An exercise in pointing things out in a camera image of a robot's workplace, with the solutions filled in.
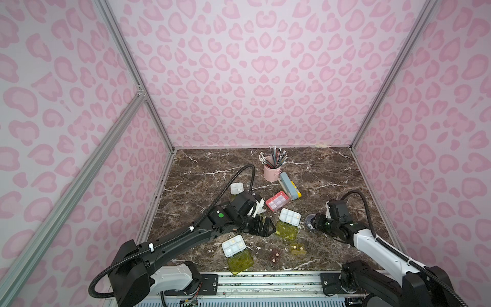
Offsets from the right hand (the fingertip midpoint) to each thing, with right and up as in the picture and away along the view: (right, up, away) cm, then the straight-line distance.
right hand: (314, 221), depth 87 cm
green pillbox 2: (-37, +14, +13) cm, 42 cm away
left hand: (-22, +1, -14) cm, 27 cm away
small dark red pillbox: (-19, -12, -8) cm, 24 cm away
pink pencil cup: (-19, +21, +13) cm, 31 cm away
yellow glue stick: (-5, +11, +10) cm, 16 cm away
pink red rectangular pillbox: (-16, +8, +9) cm, 20 cm away
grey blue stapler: (-11, +16, +11) cm, 22 cm away
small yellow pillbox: (-9, -10, -6) cm, 14 cm away
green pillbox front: (-34, -13, -7) cm, 37 cm away
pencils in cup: (-15, +31, +13) cm, 37 cm away
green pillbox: (-12, -2, +1) cm, 13 cm away
